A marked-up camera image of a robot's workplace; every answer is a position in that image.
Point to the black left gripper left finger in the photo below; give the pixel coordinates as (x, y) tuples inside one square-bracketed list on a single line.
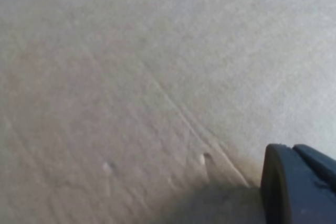
[(290, 190)]

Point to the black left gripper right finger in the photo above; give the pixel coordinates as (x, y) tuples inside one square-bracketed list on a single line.
[(321, 164)]

